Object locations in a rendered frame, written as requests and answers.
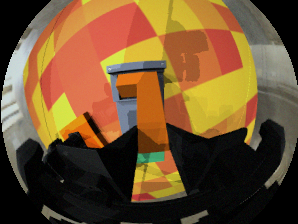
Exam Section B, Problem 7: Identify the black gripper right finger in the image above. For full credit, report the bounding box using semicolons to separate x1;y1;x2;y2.
166;123;247;196

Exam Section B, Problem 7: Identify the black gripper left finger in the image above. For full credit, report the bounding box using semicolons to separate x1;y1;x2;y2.
56;125;138;202

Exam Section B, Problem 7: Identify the orange l-shaped part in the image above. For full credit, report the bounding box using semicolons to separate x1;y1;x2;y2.
116;72;170;153

